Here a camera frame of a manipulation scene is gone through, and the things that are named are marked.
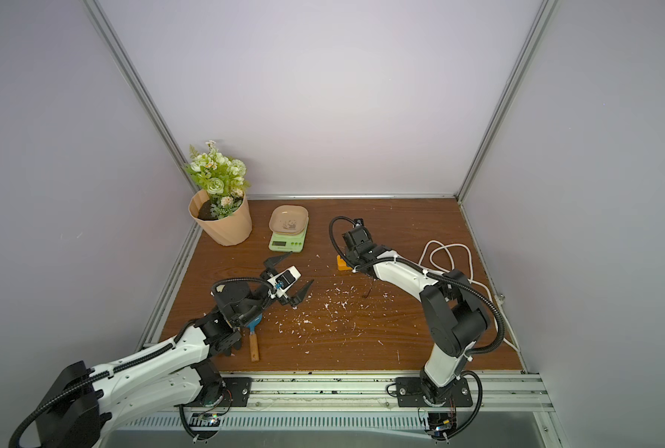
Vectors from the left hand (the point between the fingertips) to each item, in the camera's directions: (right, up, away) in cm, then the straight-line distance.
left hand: (301, 264), depth 72 cm
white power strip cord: (+49, +3, +32) cm, 59 cm away
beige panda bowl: (-10, +12, +36) cm, 39 cm away
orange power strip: (+11, -4, +25) cm, 27 cm away
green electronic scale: (-10, +3, +31) cm, 33 cm away
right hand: (+16, +3, +20) cm, 26 cm away
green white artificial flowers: (-29, +26, +18) cm, 43 cm away
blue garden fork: (-15, -24, +8) cm, 30 cm away
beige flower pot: (-29, +8, +23) cm, 38 cm away
